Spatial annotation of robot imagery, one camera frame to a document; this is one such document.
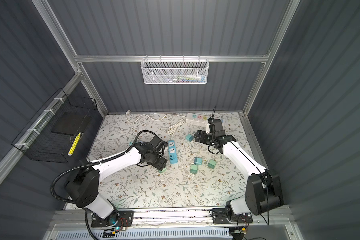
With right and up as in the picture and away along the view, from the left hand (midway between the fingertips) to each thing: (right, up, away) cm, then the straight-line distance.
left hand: (161, 162), depth 87 cm
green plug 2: (+19, -4, +2) cm, 20 cm away
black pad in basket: (-45, +23, -11) cm, 52 cm away
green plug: (+2, -4, -3) cm, 5 cm away
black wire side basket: (-51, +17, -15) cm, 56 cm away
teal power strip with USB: (+6, +4, +7) cm, 10 cm away
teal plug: (+17, +14, +18) cm, 28 cm away
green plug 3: (+30, -2, +4) cm, 31 cm away
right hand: (+23, +15, -1) cm, 28 cm away
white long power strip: (+26, +28, +27) cm, 46 cm away
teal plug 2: (+22, 0, +5) cm, 23 cm away
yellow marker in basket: (-38, +12, -18) cm, 44 cm away
